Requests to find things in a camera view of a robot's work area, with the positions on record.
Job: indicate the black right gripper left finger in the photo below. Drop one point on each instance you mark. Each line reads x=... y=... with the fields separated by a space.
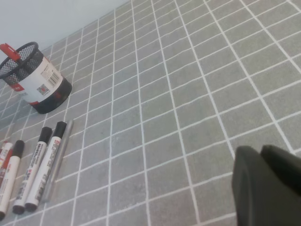
x=260 y=197

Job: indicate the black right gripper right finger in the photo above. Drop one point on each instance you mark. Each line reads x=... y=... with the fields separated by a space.
x=285 y=165

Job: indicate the red thin pen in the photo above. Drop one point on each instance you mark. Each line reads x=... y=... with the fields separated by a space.
x=10 y=52

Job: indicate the grey transparent pen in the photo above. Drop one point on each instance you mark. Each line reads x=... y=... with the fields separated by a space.
x=57 y=162

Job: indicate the black mesh pen holder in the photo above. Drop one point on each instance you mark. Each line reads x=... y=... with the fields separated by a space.
x=34 y=77

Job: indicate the red gel pen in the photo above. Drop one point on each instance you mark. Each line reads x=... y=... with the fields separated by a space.
x=5 y=154

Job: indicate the black cap marker rightmost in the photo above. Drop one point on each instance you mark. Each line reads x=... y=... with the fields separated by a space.
x=43 y=173

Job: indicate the black cap marker printed label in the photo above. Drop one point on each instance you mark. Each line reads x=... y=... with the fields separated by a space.
x=19 y=204

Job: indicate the black cap marker white barrel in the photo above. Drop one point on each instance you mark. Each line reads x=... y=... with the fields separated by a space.
x=9 y=178

